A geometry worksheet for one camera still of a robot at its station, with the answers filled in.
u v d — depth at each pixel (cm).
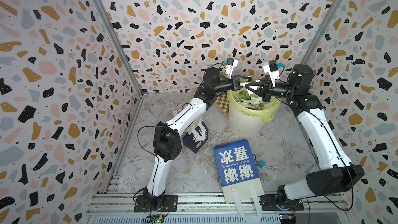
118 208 73
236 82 66
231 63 68
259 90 60
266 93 56
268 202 73
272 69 54
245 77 71
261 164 88
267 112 75
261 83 58
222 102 113
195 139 82
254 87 61
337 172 39
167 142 53
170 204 74
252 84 60
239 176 78
